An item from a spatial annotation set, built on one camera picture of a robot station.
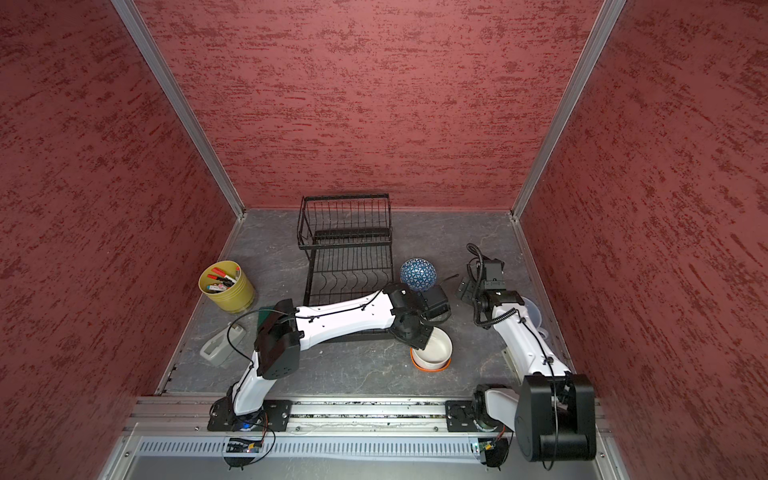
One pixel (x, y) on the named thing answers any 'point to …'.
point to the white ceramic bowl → (437, 351)
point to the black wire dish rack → (350, 248)
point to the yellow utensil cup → (238, 299)
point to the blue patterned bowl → (418, 274)
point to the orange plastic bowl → (425, 369)
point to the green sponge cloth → (263, 314)
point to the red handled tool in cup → (219, 274)
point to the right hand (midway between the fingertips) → (471, 298)
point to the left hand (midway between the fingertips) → (414, 347)
